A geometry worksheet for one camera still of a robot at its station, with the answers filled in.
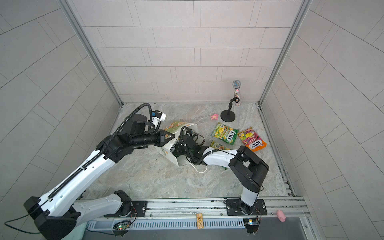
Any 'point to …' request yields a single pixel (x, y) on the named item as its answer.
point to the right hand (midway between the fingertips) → (175, 148)
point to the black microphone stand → (228, 115)
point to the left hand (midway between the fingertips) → (178, 136)
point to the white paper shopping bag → (190, 134)
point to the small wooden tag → (200, 221)
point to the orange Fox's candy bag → (252, 140)
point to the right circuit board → (251, 225)
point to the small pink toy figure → (215, 116)
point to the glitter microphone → (237, 84)
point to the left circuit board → (122, 225)
